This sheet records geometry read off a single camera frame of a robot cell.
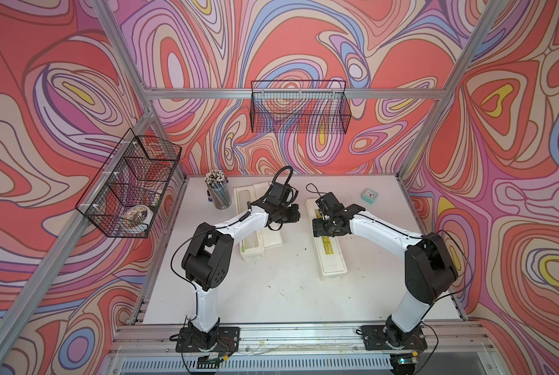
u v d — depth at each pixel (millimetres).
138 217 713
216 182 937
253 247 876
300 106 845
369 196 1093
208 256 503
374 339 730
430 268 460
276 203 733
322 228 802
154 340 750
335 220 651
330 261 825
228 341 727
